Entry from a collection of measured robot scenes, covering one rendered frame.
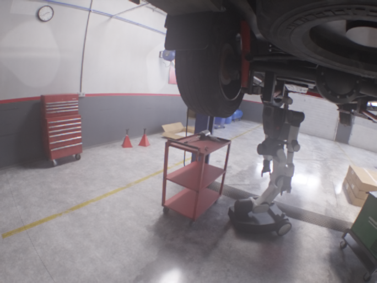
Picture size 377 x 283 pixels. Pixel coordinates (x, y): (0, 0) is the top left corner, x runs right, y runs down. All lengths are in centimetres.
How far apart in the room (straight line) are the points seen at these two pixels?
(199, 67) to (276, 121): 101
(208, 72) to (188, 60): 14
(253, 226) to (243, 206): 25
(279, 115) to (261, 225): 114
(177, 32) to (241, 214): 180
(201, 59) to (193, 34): 15
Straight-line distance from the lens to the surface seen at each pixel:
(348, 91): 122
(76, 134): 366
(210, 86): 108
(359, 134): 1205
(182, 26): 106
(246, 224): 212
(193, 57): 110
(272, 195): 222
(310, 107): 1140
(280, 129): 188
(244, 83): 126
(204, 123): 277
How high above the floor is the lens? 142
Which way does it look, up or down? 15 degrees down
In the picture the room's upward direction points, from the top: 6 degrees clockwise
